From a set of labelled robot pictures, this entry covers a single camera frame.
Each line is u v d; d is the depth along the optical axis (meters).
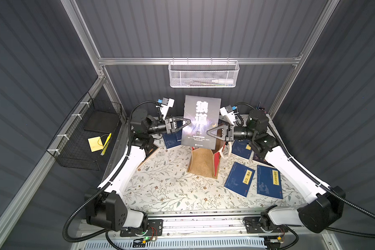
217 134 0.62
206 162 0.87
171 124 0.59
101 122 0.80
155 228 0.72
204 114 0.62
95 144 0.74
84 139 0.73
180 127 0.62
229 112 0.61
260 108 1.08
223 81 0.89
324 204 0.39
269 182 0.86
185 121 0.63
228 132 0.59
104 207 0.40
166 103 0.60
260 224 0.72
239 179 0.89
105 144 0.74
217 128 0.62
